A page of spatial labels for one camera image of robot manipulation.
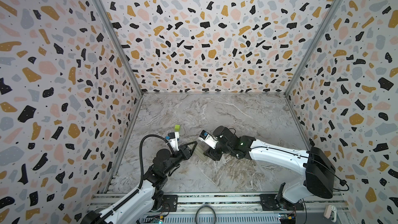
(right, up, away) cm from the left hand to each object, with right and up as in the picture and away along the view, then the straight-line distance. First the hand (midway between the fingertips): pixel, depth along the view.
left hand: (197, 142), depth 75 cm
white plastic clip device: (+61, -31, -4) cm, 69 cm away
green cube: (-15, +4, +25) cm, 29 cm away
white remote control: (+1, -5, +2) cm, 5 cm away
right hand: (+3, -2, +3) cm, 5 cm away
